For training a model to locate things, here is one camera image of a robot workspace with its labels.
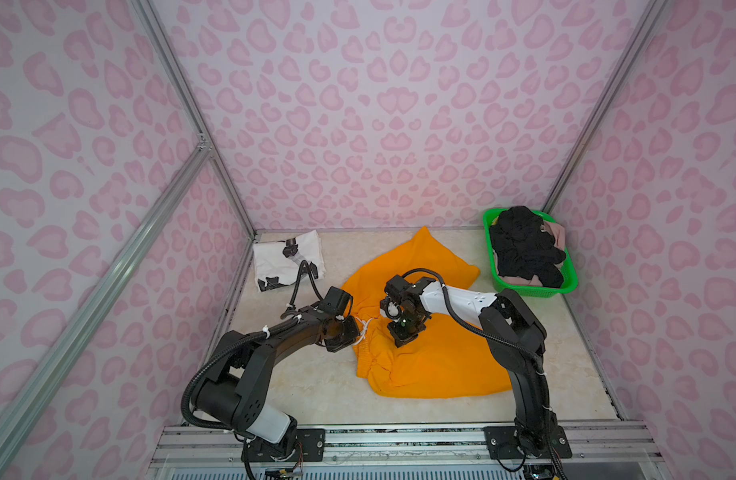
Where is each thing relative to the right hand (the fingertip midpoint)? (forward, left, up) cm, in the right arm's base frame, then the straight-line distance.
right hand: (395, 342), depth 89 cm
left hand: (+1, +9, +2) cm, 10 cm away
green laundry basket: (+18, -41, +2) cm, 45 cm away
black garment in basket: (+29, -42, +10) cm, 52 cm away
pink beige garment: (+37, -56, +9) cm, 68 cm away
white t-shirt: (+31, +46, +1) cm, 55 cm away
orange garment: (-5, -15, -1) cm, 15 cm away
